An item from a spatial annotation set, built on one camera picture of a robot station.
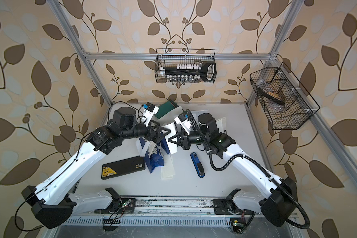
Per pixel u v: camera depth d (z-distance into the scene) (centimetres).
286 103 74
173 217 72
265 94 74
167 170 87
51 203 39
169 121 84
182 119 60
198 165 84
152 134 57
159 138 58
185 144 58
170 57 91
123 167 86
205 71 84
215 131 55
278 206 37
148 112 57
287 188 39
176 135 63
